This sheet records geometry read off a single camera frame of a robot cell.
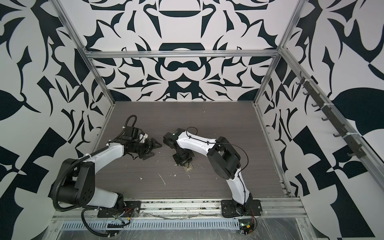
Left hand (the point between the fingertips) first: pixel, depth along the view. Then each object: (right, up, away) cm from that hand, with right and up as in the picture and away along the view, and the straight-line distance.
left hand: (159, 146), depth 87 cm
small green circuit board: (+44, -34, -17) cm, 58 cm away
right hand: (+15, -9, -2) cm, 18 cm away
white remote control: (+17, -11, -2) cm, 20 cm away
